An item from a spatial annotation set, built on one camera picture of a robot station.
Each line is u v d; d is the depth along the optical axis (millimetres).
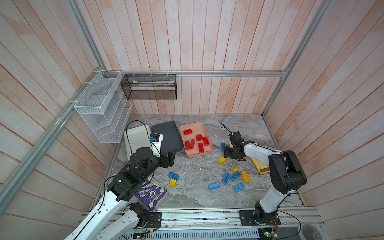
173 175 877
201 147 997
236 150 715
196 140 1040
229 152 876
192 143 1008
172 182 837
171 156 594
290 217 663
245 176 870
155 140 554
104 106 688
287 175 481
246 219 734
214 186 823
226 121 1105
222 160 928
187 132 1073
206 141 1030
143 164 470
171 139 1130
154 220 733
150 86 1069
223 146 1000
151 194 797
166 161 584
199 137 1038
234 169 893
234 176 873
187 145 1004
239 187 839
